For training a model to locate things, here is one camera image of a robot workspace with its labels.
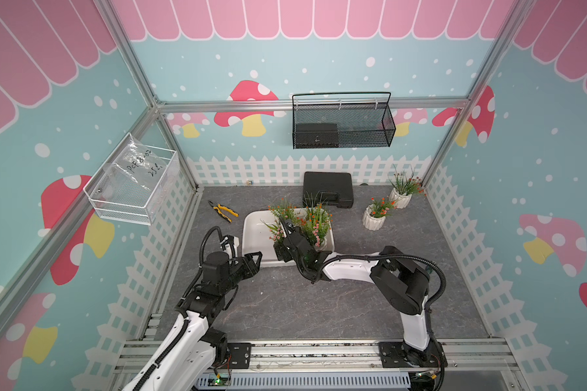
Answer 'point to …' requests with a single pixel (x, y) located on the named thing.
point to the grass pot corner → (403, 188)
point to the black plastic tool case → (332, 188)
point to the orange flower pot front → (283, 210)
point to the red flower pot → (374, 216)
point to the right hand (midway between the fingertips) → (284, 238)
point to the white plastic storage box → (256, 239)
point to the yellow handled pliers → (218, 207)
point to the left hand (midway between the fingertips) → (258, 259)
